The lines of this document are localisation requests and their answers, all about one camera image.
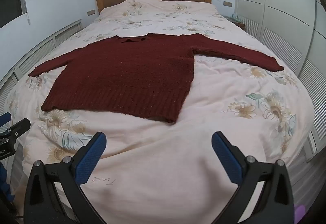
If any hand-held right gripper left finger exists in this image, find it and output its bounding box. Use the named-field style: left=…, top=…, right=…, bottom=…
left=23, top=132, right=120, bottom=224

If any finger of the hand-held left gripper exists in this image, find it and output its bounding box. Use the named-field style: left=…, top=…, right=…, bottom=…
left=0, top=118, right=31, bottom=143
left=0, top=112, right=11, bottom=127

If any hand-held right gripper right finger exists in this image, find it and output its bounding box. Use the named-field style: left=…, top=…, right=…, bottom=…
left=211, top=131, right=302, bottom=224

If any dark red knit sweater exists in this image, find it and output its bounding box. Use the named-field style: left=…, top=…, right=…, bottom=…
left=28, top=33, right=284, bottom=125

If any wooden nightstand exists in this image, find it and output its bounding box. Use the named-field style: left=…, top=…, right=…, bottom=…
left=228, top=16, right=246, bottom=31

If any white wardrobe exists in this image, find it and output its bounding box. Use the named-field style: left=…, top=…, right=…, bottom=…
left=234, top=0, right=326, bottom=149

